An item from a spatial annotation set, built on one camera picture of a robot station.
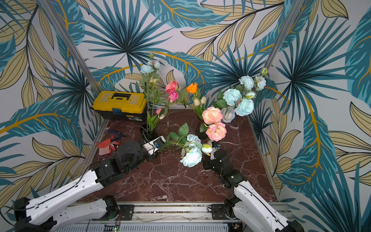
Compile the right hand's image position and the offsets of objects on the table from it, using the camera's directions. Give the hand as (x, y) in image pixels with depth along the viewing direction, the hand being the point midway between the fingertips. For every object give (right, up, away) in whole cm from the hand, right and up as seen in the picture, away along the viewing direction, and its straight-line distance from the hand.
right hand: (204, 155), depth 82 cm
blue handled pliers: (-58, +8, +19) cm, 61 cm away
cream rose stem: (-29, +33, +1) cm, 44 cm away
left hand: (-25, +10, -13) cm, 29 cm away
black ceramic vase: (-32, +12, -2) cm, 34 cm away
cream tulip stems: (-3, +26, +6) cm, 27 cm away
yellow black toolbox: (-52, +30, +17) cm, 63 cm away
